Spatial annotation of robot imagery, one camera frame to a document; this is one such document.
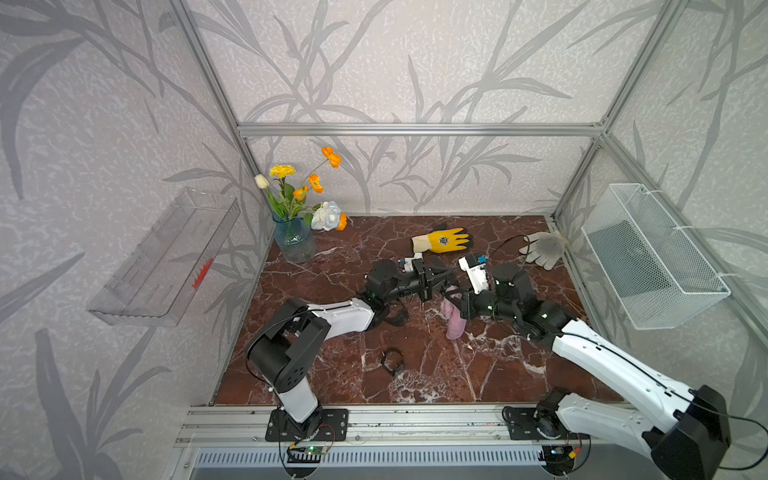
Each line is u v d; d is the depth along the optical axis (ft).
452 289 2.41
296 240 3.24
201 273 2.14
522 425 2.41
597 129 3.08
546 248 3.67
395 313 3.05
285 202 2.90
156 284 2.10
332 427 2.37
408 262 2.54
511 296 1.82
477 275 2.18
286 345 1.53
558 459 2.36
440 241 3.64
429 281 2.37
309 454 2.36
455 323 2.60
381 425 2.47
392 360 2.78
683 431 1.23
